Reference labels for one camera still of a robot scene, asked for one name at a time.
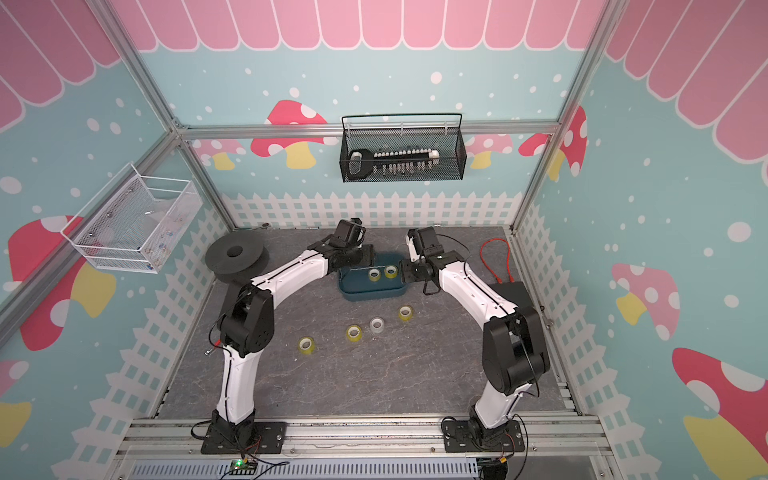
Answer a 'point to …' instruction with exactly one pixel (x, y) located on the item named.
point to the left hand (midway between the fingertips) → (369, 256)
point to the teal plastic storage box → (354, 283)
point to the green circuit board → (242, 467)
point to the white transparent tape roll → (377, 325)
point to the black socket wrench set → (362, 162)
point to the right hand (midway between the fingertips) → (410, 268)
